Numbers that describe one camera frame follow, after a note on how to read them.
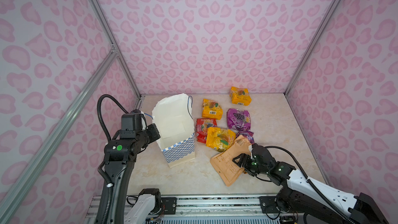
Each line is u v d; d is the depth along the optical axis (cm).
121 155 42
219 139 88
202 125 98
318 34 86
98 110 45
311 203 50
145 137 56
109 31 84
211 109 102
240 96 110
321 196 46
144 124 62
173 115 97
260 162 64
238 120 98
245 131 97
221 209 73
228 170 80
